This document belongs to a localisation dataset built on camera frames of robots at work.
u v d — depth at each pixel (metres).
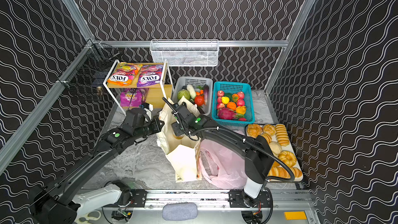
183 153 0.62
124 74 0.78
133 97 0.89
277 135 0.95
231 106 1.06
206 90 1.13
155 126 0.66
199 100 1.06
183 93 1.06
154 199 0.76
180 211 0.69
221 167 0.78
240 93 1.13
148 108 0.69
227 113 0.98
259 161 0.44
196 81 1.17
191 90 1.11
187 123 0.60
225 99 1.06
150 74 0.78
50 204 0.37
